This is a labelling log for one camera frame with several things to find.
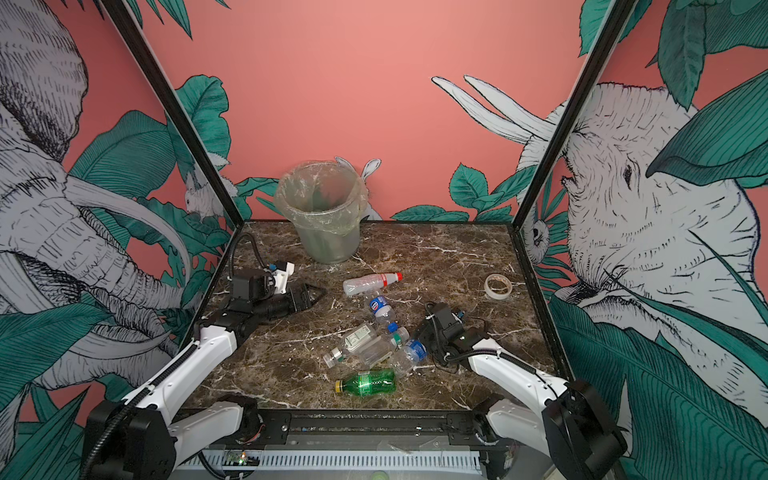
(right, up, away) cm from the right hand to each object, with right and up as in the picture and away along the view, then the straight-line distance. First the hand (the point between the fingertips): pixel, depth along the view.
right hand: (414, 335), depth 85 cm
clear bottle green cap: (-4, -1, +2) cm, 5 cm away
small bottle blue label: (-9, +5, +8) cm, 14 cm away
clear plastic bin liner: (-34, +46, +30) cm, 64 cm away
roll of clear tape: (+28, +9, +15) cm, 33 cm away
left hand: (-27, +13, -5) cm, 30 cm away
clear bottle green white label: (-14, -4, +1) cm, 15 cm away
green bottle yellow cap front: (-11, -10, -8) cm, 17 cm away
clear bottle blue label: (0, -4, -3) cm, 5 cm away
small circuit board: (-43, -25, -15) cm, 52 cm away
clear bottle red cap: (-15, +14, +13) cm, 24 cm away
